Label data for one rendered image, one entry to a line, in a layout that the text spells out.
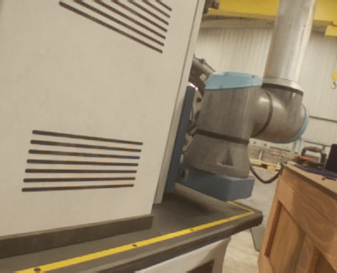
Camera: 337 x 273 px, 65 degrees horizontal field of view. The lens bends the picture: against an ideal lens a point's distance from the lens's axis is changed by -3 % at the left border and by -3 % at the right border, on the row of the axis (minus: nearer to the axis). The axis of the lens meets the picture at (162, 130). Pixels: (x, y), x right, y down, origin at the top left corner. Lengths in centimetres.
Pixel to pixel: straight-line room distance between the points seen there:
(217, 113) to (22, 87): 49
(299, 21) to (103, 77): 66
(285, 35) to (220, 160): 43
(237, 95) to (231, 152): 14
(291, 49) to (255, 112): 24
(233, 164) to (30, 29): 54
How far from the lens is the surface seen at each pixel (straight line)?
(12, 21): 37
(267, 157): 583
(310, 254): 73
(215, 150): 71
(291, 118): 86
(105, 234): 50
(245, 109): 73
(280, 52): 89
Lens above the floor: 54
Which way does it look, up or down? 2 degrees down
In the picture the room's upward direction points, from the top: 12 degrees clockwise
